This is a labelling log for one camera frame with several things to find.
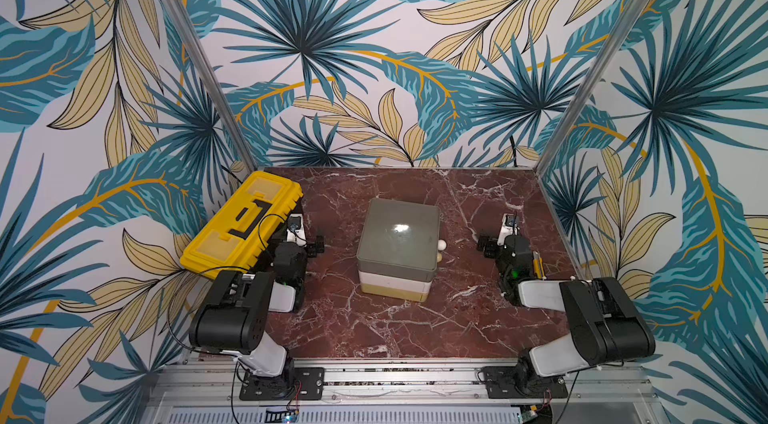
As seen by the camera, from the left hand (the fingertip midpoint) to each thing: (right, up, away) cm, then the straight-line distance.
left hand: (302, 228), depth 91 cm
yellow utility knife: (+73, -12, +2) cm, 74 cm away
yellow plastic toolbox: (-14, -2, -11) cm, 18 cm away
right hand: (+61, -1, +2) cm, 62 cm away
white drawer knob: (+40, -3, -13) cm, 42 cm away
